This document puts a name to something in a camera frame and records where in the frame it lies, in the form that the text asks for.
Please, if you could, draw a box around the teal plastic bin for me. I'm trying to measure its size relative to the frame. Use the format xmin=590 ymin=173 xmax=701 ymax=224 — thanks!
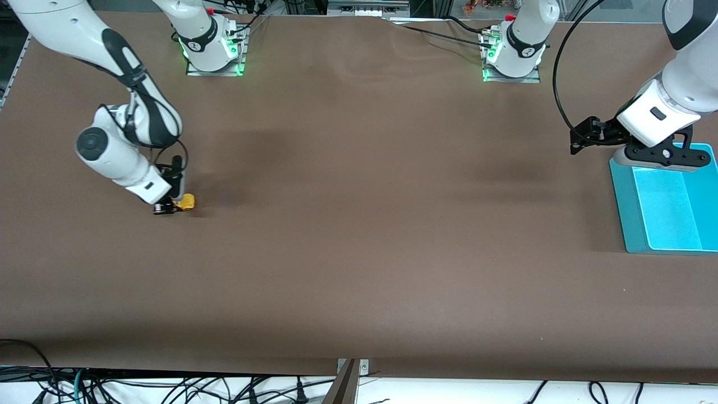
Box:
xmin=609 ymin=143 xmax=718 ymax=256

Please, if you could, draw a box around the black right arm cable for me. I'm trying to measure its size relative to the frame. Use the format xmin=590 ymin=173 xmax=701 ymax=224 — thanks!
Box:
xmin=98 ymin=63 xmax=189 ymax=176

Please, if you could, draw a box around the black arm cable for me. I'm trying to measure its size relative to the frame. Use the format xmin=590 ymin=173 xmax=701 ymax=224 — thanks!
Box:
xmin=98 ymin=63 xmax=189 ymax=176
xmin=552 ymin=0 xmax=609 ymax=134

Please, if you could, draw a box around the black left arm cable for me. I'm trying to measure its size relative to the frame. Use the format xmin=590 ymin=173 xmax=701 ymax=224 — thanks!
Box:
xmin=552 ymin=0 xmax=609 ymax=134

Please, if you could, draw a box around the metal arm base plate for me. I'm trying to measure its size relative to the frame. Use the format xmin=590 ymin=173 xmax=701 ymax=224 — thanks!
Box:
xmin=185 ymin=25 xmax=248 ymax=77
xmin=481 ymin=28 xmax=542 ymax=84

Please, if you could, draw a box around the black base cable bundle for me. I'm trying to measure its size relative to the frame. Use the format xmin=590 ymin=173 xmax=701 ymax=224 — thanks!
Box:
xmin=216 ymin=0 xmax=271 ymax=40

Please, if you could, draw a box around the long looping black cable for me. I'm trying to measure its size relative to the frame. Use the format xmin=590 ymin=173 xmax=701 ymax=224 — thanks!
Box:
xmin=0 ymin=338 xmax=58 ymax=404

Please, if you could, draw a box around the short black base cable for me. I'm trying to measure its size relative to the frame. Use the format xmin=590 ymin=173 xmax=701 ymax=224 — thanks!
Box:
xmin=448 ymin=16 xmax=486 ymax=35

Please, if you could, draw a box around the black floor cable with plug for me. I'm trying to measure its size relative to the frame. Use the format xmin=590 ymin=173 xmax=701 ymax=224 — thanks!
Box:
xmin=240 ymin=377 xmax=338 ymax=404

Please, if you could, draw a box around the black cable across table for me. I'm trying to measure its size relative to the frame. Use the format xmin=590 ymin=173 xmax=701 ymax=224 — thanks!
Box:
xmin=393 ymin=20 xmax=490 ymax=45

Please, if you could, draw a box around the metal table edge bracket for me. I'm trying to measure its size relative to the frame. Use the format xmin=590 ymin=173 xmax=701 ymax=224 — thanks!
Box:
xmin=321 ymin=358 xmax=371 ymax=404

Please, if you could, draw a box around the aluminium frame rail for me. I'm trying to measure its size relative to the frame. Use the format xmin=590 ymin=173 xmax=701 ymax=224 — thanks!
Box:
xmin=326 ymin=0 xmax=412 ymax=18

